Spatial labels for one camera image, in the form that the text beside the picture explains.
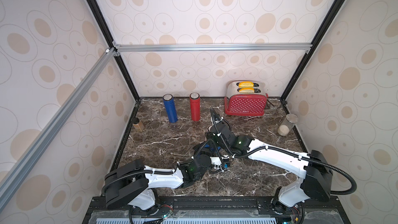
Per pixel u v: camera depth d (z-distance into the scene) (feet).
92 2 2.39
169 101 3.00
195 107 3.18
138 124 3.12
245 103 3.27
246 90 3.19
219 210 2.39
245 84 3.27
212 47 3.00
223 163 2.24
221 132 1.87
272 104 3.82
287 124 2.94
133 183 1.40
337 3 2.44
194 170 2.01
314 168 1.37
